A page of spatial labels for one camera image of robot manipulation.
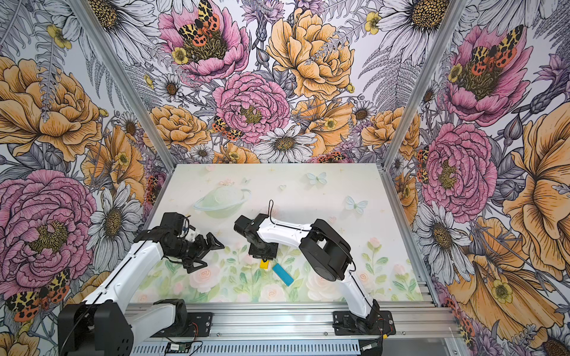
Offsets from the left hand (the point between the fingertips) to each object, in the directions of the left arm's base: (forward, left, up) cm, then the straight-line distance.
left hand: (214, 260), depth 79 cm
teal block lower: (-2, -24, -9) cm, 26 cm away
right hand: (+3, -17, -8) cm, 19 cm away
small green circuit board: (-24, +9, -8) cm, 27 cm away
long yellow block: (+1, -17, -8) cm, 19 cm away
